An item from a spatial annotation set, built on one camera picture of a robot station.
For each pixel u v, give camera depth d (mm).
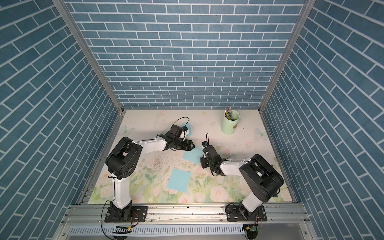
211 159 722
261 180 457
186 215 737
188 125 905
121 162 520
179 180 845
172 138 783
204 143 844
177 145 834
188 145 879
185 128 917
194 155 963
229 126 990
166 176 865
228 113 981
